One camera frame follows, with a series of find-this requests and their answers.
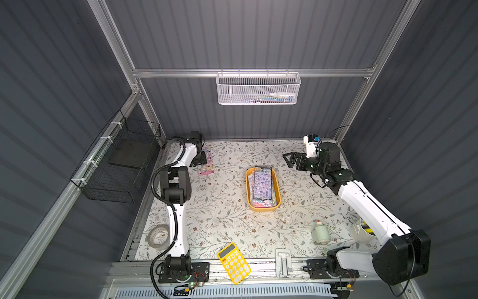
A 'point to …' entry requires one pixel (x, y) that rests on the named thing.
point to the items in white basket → (276, 97)
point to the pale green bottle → (320, 234)
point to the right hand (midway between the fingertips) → (295, 155)
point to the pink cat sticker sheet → (208, 168)
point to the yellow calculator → (234, 262)
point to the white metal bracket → (284, 268)
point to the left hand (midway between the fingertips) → (201, 162)
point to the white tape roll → (159, 237)
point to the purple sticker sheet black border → (262, 183)
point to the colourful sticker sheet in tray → (261, 203)
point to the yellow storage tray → (278, 192)
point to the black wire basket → (115, 167)
